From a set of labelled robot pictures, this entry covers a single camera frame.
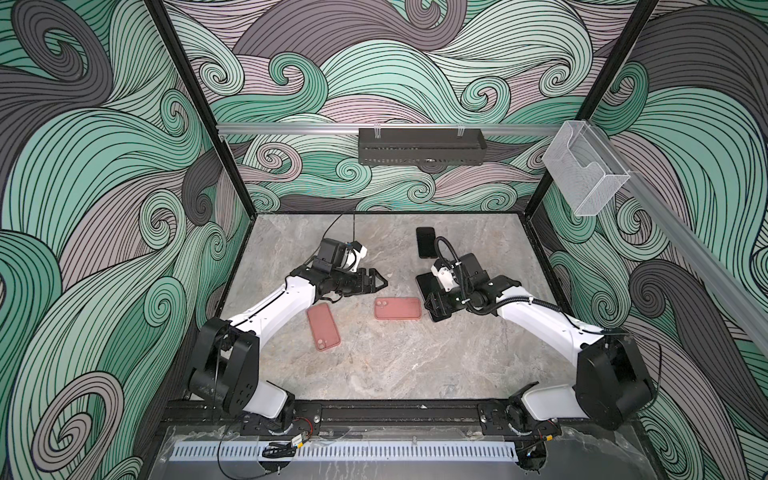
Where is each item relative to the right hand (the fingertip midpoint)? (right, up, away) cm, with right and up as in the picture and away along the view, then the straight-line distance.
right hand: (436, 300), depth 86 cm
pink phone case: (-11, -5, +10) cm, 15 cm away
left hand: (-17, +6, -3) cm, 18 cm away
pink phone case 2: (-34, -9, +4) cm, 36 cm away
